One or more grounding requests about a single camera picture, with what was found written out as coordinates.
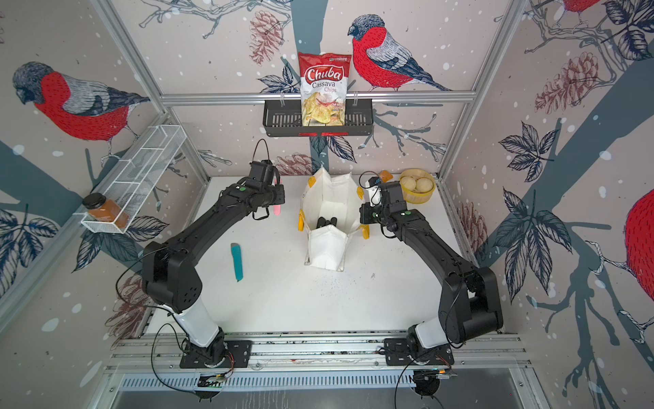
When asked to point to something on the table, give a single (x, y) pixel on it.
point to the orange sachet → (386, 176)
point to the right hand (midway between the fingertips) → (360, 207)
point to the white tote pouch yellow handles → (330, 196)
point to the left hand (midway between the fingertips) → (284, 187)
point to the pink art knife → (278, 210)
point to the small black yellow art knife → (334, 221)
